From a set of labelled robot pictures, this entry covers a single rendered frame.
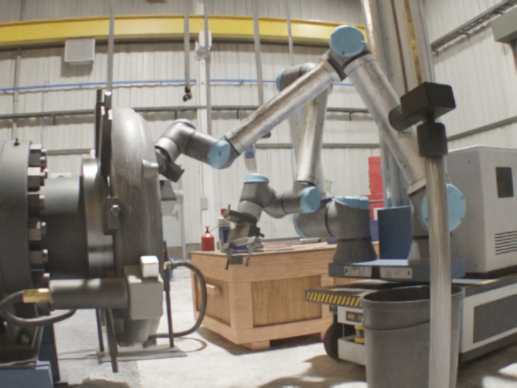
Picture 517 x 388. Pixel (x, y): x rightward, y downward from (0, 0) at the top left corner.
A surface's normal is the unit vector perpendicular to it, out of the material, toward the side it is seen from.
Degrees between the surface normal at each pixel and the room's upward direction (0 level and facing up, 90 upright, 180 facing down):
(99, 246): 103
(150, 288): 113
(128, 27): 90
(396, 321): 93
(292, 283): 90
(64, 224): 85
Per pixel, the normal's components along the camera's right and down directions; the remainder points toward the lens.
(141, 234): 0.37, -0.03
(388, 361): -0.66, 0.04
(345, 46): -0.22, -0.18
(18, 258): 0.35, 0.19
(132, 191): 0.34, -0.30
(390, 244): -0.90, 0.02
